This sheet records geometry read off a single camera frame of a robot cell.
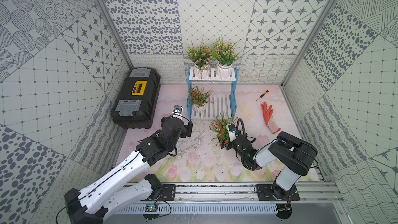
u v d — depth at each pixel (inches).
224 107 41.8
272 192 26.0
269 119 39.6
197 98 36.4
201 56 30.4
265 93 45.8
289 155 18.7
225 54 29.3
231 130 30.7
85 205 15.1
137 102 34.6
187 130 22.3
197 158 33.7
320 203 29.9
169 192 28.8
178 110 24.0
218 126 32.8
